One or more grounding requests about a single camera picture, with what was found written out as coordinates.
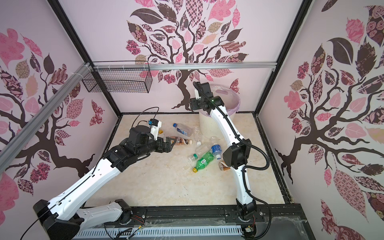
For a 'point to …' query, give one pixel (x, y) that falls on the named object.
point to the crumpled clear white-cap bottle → (199, 137)
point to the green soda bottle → (204, 161)
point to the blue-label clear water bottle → (216, 146)
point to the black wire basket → (120, 77)
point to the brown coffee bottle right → (223, 166)
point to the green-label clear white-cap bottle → (195, 157)
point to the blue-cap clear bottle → (183, 129)
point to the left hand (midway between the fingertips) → (168, 142)
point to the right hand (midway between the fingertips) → (196, 99)
